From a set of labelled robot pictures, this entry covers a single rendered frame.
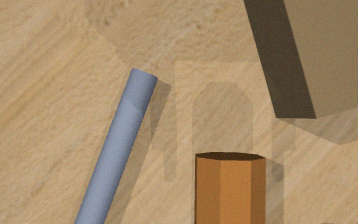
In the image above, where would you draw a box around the grey cylinder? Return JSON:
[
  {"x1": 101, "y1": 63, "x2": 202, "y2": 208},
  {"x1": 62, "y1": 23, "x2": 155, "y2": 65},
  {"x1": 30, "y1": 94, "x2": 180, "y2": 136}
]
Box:
[{"x1": 74, "y1": 68, "x2": 158, "y2": 224}]

